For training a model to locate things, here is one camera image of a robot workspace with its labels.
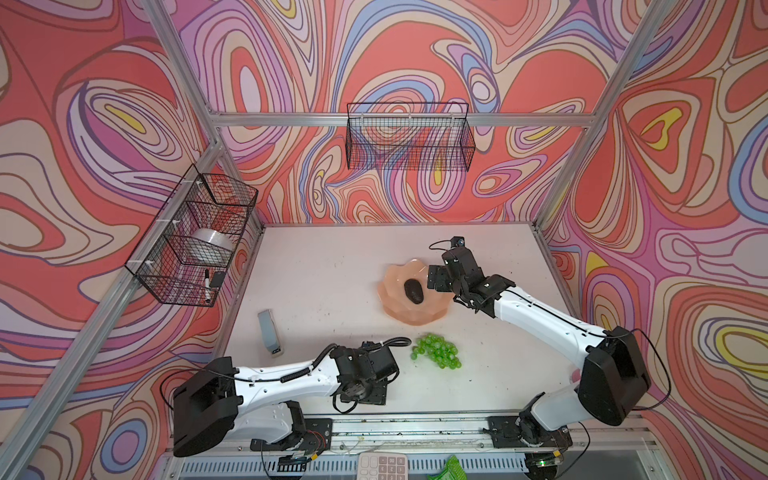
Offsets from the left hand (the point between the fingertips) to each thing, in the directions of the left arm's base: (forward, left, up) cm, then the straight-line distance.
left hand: (380, 398), depth 77 cm
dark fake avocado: (+32, -11, +2) cm, 34 cm away
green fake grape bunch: (+11, -17, +3) cm, 21 cm away
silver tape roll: (+30, +41, +30) cm, 59 cm away
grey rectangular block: (+16, +32, +4) cm, 36 cm away
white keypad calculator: (-15, -1, -1) cm, 15 cm away
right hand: (+29, -19, +13) cm, 37 cm away
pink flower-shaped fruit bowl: (+33, -3, -1) cm, 33 cm away
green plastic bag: (-16, -17, -1) cm, 23 cm away
